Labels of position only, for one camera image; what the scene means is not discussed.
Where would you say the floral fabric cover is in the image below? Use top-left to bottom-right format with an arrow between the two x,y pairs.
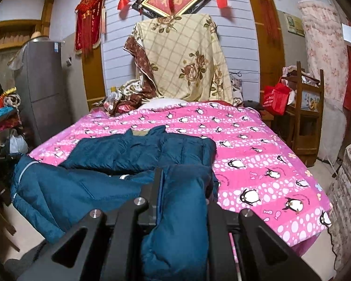
328,142 -> 351,270

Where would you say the pile of colourful clothes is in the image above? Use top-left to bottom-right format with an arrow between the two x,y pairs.
0,79 -> 25,155

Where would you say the wooden shelf rack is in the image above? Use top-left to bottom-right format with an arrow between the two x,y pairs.
281,61 -> 325,167

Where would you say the red tasselled knot banner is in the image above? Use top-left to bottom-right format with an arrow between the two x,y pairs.
74,0 -> 108,56

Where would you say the grey refrigerator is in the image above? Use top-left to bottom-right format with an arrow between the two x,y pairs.
10,39 -> 89,147

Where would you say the brown floral cloth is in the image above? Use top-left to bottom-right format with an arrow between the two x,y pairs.
103,35 -> 158,116

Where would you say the white plastic bag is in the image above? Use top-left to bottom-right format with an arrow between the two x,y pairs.
8,129 -> 29,154

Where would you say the wooden wall pillar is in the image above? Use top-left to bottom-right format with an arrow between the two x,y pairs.
81,0 -> 106,113
246,0 -> 286,94

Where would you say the pink floral curtain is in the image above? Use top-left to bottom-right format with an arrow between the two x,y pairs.
298,0 -> 350,164

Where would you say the red shopping bag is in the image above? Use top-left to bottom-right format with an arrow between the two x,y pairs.
262,78 -> 293,116

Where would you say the white pillow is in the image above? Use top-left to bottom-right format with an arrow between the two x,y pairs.
140,98 -> 189,110

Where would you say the straw hat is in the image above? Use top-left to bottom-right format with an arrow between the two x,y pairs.
30,31 -> 50,42

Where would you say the pink cloth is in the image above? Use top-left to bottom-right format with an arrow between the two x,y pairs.
282,66 -> 319,84

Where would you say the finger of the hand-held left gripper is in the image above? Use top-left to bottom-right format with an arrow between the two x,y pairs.
1,154 -> 23,165

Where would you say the wooden door frame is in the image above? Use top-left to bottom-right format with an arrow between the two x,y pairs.
0,0 -> 56,74

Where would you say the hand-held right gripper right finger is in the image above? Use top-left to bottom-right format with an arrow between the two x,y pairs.
207,199 -> 322,281

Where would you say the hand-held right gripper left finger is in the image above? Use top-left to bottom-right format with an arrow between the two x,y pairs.
15,166 -> 166,281

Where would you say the clear plastic bottle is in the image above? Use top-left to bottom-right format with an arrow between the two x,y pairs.
105,86 -> 126,109

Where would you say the wall calendar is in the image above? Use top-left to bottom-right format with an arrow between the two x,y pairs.
285,13 -> 306,37

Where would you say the cream floral quilt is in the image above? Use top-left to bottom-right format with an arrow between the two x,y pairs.
124,14 -> 234,106

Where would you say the teal quilted jacket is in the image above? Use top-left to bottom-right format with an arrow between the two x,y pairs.
10,125 -> 220,281

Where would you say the pink penguin print blanket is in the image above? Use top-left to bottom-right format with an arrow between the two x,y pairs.
27,101 -> 332,255

